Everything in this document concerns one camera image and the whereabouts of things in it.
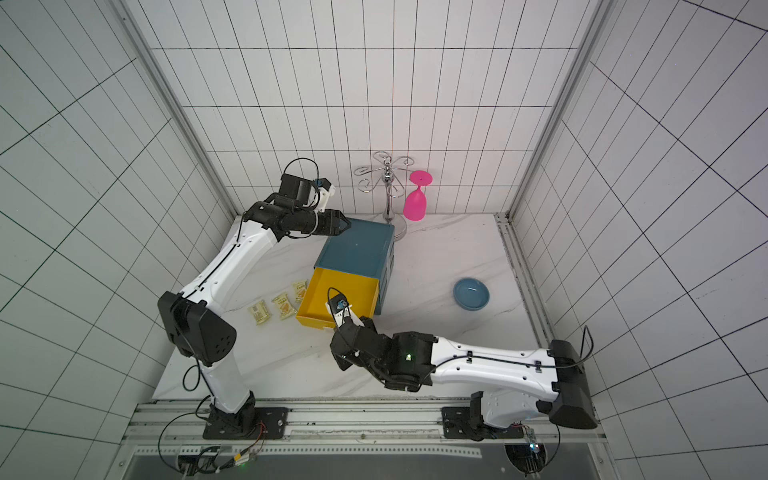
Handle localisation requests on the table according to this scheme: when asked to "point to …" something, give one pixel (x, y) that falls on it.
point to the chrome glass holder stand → (388, 175)
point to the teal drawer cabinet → (366, 246)
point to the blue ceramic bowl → (471, 294)
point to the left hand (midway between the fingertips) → (340, 229)
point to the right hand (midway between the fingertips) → (326, 338)
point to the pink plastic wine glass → (415, 202)
